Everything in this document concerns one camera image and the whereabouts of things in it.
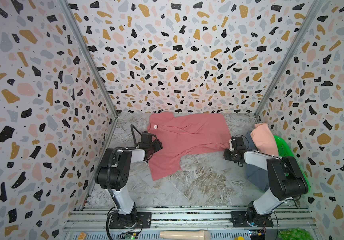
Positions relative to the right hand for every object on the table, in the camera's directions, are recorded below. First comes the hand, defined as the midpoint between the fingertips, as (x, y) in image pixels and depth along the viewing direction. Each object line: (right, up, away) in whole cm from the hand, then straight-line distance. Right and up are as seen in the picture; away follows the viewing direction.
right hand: (225, 151), depth 97 cm
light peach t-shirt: (+22, +8, -7) cm, 24 cm away
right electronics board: (+7, -36, -26) cm, 45 cm away
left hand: (-44, +6, +2) cm, 44 cm away
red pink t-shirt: (-26, +10, +11) cm, 30 cm away
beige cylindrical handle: (-27, -33, -30) cm, 52 cm away
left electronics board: (-53, -35, -27) cm, 70 cm away
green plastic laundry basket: (+35, +1, -5) cm, 36 cm away
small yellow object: (-2, -33, -32) cm, 46 cm away
